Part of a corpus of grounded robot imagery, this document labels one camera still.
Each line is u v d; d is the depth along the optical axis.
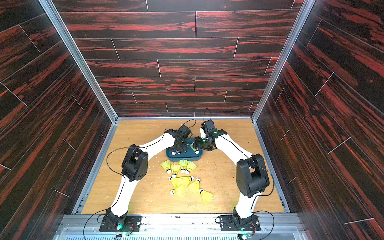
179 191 0.82
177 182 0.86
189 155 1.02
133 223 0.71
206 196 0.82
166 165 0.91
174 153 0.98
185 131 0.81
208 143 0.67
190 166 0.91
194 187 0.85
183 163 0.91
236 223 0.65
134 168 0.58
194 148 0.84
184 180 0.86
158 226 0.73
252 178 0.47
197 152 0.99
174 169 0.90
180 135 0.80
